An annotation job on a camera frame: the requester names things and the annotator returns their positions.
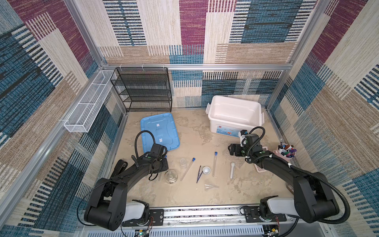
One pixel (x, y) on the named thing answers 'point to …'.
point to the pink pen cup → (285, 151)
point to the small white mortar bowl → (206, 170)
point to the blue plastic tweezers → (199, 174)
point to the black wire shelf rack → (143, 88)
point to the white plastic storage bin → (229, 116)
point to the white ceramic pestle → (232, 164)
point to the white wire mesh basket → (82, 118)
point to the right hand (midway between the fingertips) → (235, 149)
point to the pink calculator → (259, 169)
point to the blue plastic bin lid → (163, 127)
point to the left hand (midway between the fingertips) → (164, 164)
